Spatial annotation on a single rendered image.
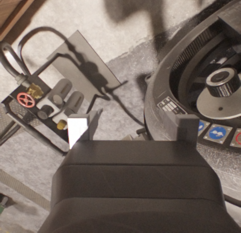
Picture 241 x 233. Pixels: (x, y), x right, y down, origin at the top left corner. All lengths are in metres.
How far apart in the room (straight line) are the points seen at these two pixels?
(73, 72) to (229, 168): 1.10
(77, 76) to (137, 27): 0.50
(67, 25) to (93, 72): 0.30
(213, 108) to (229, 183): 0.13
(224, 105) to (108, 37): 0.86
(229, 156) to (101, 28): 0.94
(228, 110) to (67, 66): 1.05
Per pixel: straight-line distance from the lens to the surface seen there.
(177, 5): 1.05
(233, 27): 0.58
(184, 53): 0.66
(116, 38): 1.09
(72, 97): 0.96
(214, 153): 0.31
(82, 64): 1.19
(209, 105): 0.37
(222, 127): 0.33
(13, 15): 1.15
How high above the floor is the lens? 1.04
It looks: 50 degrees down
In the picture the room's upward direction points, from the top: 168 degrees counter-clockwise
